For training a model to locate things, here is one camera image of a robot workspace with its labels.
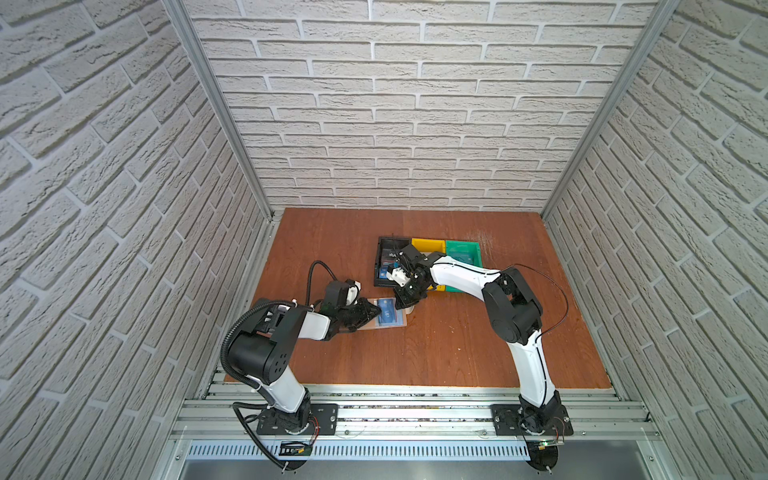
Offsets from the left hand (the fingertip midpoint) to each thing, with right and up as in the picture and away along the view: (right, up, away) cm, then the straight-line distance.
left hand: (382, 307), depth 92 cm
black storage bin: (+1, +17, +15) cm, 23 cm away
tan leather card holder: (+6, -3, -1) cm, 7 cm away
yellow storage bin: (+15, +19, +9) cm, 26 cm away
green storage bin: (+31, +17, +19) cm, 40 cm away
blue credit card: (+2, -2, -1) cm, 3 cm away
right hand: (+5, +1, +2) cm, 5 cm away
